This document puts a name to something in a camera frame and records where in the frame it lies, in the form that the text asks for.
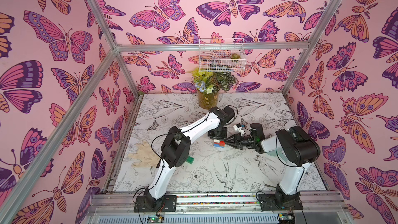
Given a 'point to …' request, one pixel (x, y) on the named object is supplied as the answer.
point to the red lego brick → (222, 143)
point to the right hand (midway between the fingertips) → (226, 142)
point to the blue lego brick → (217, 145)
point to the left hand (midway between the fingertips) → (222, 140)
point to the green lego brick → (189, 159)
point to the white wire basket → (222, 55)
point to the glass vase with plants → (209, 85)
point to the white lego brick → (216, 140)
